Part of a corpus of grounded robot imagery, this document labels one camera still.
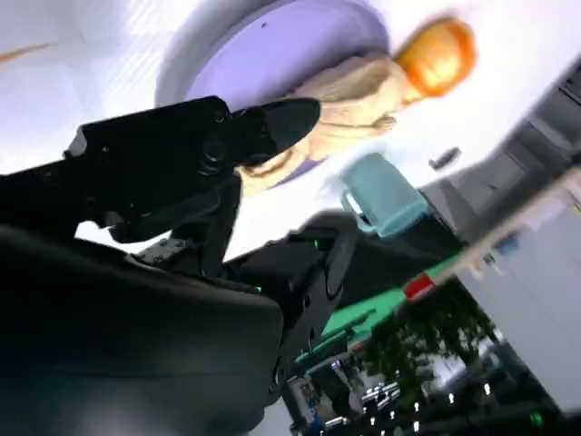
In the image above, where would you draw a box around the beige towel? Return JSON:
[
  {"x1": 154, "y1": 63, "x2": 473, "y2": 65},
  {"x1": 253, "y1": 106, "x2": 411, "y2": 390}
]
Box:
[{"x1": 239, "y1": 57, "x2": 421, "y2": 197}]

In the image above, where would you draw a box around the white cabinet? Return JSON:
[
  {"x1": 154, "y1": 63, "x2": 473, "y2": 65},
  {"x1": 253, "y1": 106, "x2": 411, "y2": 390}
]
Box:
[{"x1": 453, "y1": 181, "x2": 581, "y2": 412}]

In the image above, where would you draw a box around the pale green mug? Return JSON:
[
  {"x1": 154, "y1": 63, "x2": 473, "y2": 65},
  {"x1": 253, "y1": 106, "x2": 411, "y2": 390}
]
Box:
[{"x1": 340, "y1": 152, "x2": 430, "y2": 240}]

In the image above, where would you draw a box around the red box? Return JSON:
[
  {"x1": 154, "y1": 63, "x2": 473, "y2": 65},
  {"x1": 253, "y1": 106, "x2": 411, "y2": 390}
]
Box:
[{"x1": 404, "y1": 272, "x2": 438, "y2": 302}]

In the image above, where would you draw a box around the black table cable hole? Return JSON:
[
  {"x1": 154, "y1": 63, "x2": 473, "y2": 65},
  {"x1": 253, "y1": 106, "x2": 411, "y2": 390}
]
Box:
[{"x1": 428, "y1": 146, "x2": 462, "y2": 170}]

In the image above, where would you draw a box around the lilac plate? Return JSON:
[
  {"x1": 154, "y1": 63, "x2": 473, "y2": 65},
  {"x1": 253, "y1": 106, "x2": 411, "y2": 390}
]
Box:
[{"x1": 153, "y1": 0, "x2": 392, "y2": 188}]

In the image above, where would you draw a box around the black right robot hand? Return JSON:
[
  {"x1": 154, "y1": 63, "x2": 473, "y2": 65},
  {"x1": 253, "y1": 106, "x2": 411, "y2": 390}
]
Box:
[{"x1": 0, "y1": 95, "x2": 360, "y2": 436}]

